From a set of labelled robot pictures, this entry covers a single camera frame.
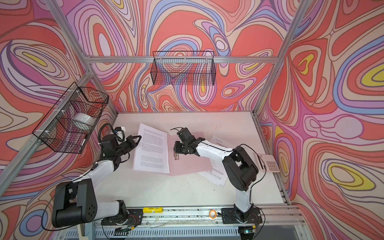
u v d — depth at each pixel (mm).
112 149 673
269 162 911
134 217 723
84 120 728
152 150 882
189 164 908
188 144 689
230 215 733
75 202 419
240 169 481
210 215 736
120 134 779
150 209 749
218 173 885
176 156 959
